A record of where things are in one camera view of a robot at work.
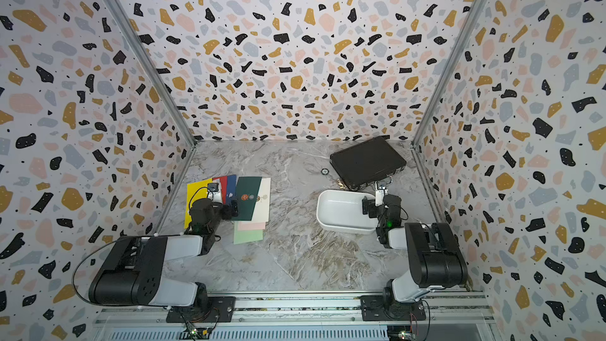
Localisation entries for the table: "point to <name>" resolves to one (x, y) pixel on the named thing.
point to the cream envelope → (261, 213)
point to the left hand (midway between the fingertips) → (225, 196)
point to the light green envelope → (244, 236)
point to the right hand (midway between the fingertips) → (380, 195)
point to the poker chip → (325, 171)
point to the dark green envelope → (246, 192)
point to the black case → (368, 163)
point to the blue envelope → (231, 189)
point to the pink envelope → (251, 226)
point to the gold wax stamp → (339, 183)
